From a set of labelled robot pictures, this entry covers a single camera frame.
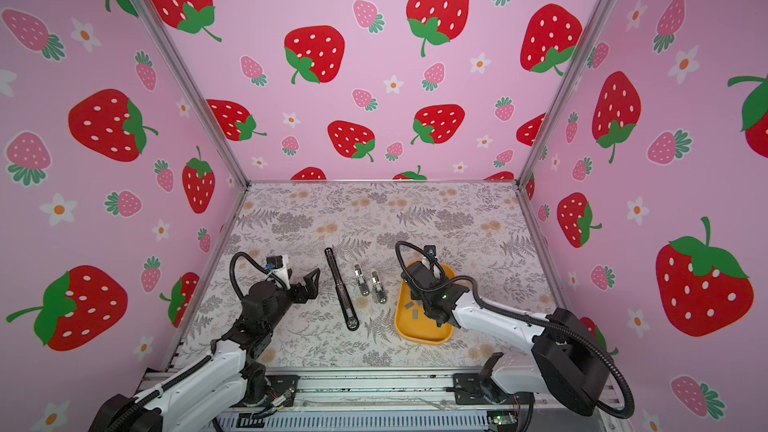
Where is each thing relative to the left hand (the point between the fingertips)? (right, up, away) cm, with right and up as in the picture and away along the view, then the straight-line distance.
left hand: (305, 269), depth 84 cm
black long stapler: (+13, -13, 0) cm, 18 cm away
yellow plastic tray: (+31, -17, +2) cm, 35 cm away
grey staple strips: (+32, -14, +3) cm, 35 cm away
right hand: (+34, -3, +2) cm, 34 cm away
